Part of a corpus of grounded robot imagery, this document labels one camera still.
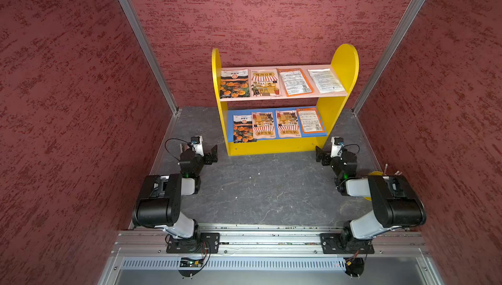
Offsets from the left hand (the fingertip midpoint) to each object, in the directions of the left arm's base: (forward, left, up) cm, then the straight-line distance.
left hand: (208, 148), depth 94 cm
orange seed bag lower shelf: (+13, -51, +6) cm, 53 cm away
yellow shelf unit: (+20, -31, +8) cm, 37 cm away
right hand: (+1, -58, 0) cm, 58 cm away
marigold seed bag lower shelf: (+7, -17, +7) cm, 20 cm away
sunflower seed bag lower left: (+9, -27, +6) cm, 30 cm away
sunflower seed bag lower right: (+10, -40, +7) cm, 42 cm away
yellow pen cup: (-14, -75, +3) cm, 76 cm away
